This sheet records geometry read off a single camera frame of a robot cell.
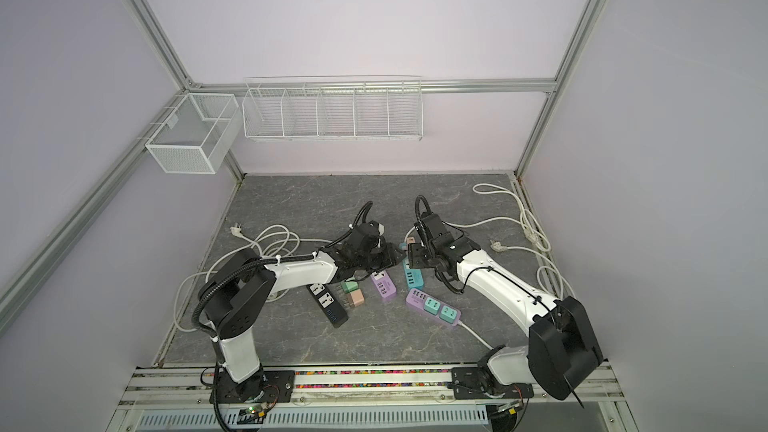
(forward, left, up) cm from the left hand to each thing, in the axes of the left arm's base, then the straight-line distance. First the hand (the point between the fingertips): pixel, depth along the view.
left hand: (405, 261), depth 88 cm
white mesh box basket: (+41, +66, +18) cm, 80 cm away
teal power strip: (-3, -2, -4) cm, 5 cm away
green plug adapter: (-5, +17, -5) cm, 18 cm away
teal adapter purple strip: (-16, -10, 0) cm, 19 cm away
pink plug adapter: (-8, +14, -5) cm, 17 cm away
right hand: (0, -5, +4) cm, 6 cm away
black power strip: (-10, +22, -4) cm, 25 cm away
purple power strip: (-4, +7, -5) cm, 9 cm away
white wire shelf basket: (+51, +23, +20) cm, 59 cm away
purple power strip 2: (-11, -2, -4) cm, 12 cm away
